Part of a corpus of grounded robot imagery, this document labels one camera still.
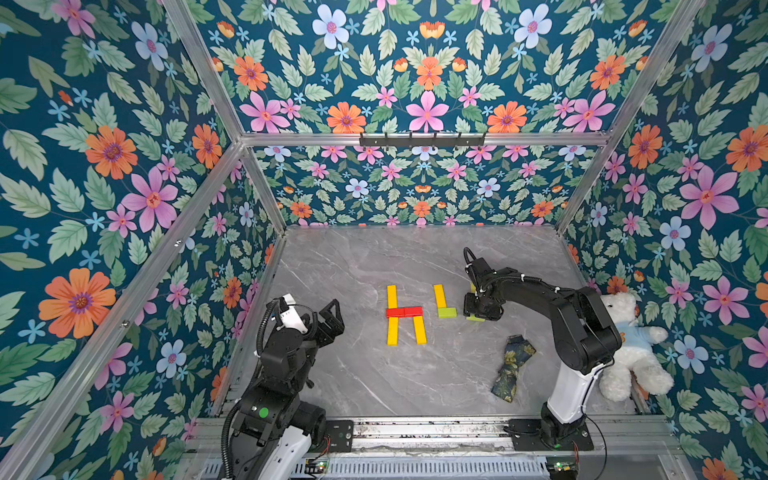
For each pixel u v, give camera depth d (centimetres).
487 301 82
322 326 61
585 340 50
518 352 84
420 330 91
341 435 74
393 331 91
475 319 89
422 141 92
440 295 99
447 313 96
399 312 96
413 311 96
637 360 80
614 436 75
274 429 47
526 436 72
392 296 99
